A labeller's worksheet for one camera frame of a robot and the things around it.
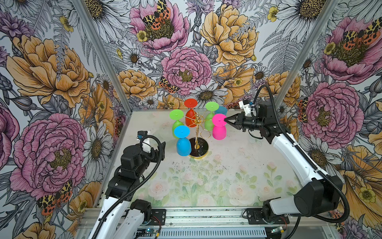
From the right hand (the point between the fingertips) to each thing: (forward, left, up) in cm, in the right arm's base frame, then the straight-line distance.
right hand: (225, 124), depth 73 cm
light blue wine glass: (+41, -7, -30) cm, 51 cm away
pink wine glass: (+3, +1, -8) cm, 9 cm away
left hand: (-8, +33, -6) cm, 34 cm away
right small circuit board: (-39, -23, -31) cm, 56 cm away
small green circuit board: (-38, +38, -30) cm, 62 cm away
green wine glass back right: (+14, +5, -1) cm, 15 cm away
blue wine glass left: (-6, +20, -9) cm, 23 cm away
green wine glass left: (+7, +24, -1) cm, 25 cm away
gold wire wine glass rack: (+6, +12, -29) cm, 32 cm away
